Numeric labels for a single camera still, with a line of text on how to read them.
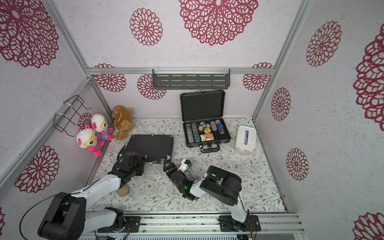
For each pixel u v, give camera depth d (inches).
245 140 38.7
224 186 18.1
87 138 33.1
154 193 32.9
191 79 36.2
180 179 26.5
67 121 29.9
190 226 29.3
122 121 43.0
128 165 26.7
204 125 44.5
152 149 39.8
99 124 36.4
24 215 15.3
